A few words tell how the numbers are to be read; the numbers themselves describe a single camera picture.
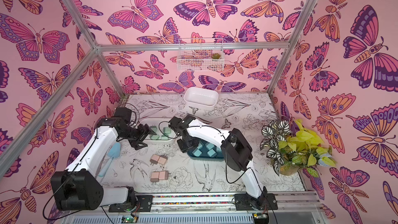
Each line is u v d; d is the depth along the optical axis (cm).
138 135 70
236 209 73
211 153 88
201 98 117
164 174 81
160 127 70
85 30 85
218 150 89
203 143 90
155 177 82
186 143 75
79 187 40
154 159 87
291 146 65
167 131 100
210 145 90
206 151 88
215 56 93
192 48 95
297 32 86
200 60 106
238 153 51
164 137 95
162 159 87
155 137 94
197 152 88
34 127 57
